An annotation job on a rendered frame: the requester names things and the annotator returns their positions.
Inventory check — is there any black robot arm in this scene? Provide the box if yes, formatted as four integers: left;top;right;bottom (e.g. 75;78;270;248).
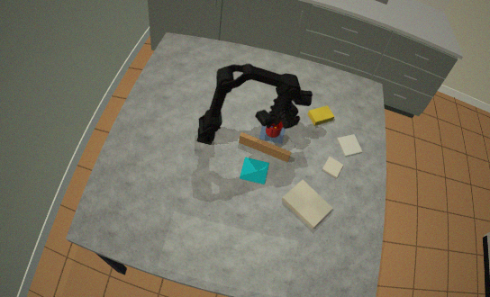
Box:
197;64;313;145

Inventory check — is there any cream flat panel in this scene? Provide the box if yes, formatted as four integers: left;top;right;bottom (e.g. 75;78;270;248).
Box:
337;134;362;157

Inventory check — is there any red cup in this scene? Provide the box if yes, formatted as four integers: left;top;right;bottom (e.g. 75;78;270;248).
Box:
266;122;283;138

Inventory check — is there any long wooden beam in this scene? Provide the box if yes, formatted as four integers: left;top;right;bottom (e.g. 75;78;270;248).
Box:
239;132;291;163

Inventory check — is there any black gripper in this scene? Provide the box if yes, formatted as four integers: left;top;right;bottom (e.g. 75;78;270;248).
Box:
256;99;298;129

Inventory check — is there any beige flat block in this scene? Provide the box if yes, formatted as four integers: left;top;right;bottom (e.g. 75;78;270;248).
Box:
282;179;332;229

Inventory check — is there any beige rectangular block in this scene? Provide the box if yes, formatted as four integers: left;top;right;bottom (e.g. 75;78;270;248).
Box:
322;157;343;178

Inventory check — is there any yellow block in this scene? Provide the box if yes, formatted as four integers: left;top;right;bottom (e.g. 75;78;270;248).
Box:
308;106;334;126

